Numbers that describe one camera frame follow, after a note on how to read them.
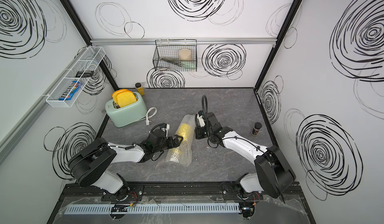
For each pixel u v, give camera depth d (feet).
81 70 2.69
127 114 2.90
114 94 2.84
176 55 2.92
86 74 2.58
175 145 2.60
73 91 2.30
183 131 2.88
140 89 3.66
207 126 2.18
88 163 1.47
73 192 2.44
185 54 3.05
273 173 1.42
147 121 3.23
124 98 2.90
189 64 3.16
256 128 2.92
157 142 2.31
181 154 2.71
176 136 2.65
